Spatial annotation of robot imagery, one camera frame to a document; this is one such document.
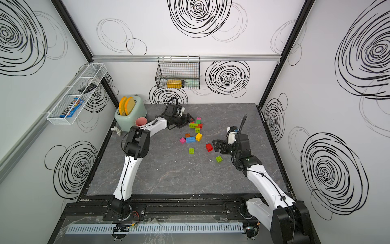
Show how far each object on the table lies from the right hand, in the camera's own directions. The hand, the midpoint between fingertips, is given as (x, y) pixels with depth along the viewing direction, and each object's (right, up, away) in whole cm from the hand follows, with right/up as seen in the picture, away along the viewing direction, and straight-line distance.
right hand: (221, 141), depth 83 cm
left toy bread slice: (-59, +21, +8) cm, 63 cm away
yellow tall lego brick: (-12, +1, +17) cm, 21 cm away
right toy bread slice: (-56, +21, +11) cm, 60 cm away
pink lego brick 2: (-23, -2, +17) cm, 28 cm away
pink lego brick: (-12, +13, +26) cm, 32 cm away
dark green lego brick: (-12, +11, +26) cm, 31 cm away
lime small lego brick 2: (0, -12, +8) cm, 14 cm away
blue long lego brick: (-18, -1, +17) cm, 24 cm away
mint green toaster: (-59, +10, +14) cm, 61 cm away
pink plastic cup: (-52, +11, +20) cm, 56 cm away
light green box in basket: (-17, +33, +5) cm, 37 cm away
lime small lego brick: (-17, -8, +11) cm, 22 cm away
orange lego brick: (-20, +1, +20) cm, 28 cm away
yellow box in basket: (-27, +33, +5) cm, 43 cm away
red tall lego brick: (-6, -6, +12) cm, 15 cm away
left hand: (-17, +11, +24) cm, 31 cm away
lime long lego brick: (-16, +8, +23) cm, 29 cm away
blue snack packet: (-71, +17, -12) cm, 74 cm away
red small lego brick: (-11, +8, +23) cm, 26 cm away
